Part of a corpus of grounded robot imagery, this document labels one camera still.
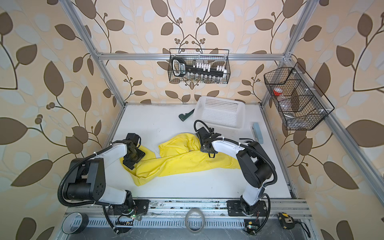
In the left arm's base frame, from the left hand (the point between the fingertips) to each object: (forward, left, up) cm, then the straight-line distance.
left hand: (140, 158), depth 91 cm
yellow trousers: (+3, -23, +2) cm, 23 cm away
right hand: (+7, -41, +2) cm, 42 cm away
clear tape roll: (-28, -38, +3) cm, 47 cm away
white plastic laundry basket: (+39, -52, -1) cm, 65 cm away
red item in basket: (+27, -78, +33) cm, 89 cm away
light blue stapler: (+19, -74, +4) cm, 77 cm away
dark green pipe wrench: (+34, -24, 0) cm, 41 cm away
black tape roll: (-33, +23, -1) cm, 40 cm away
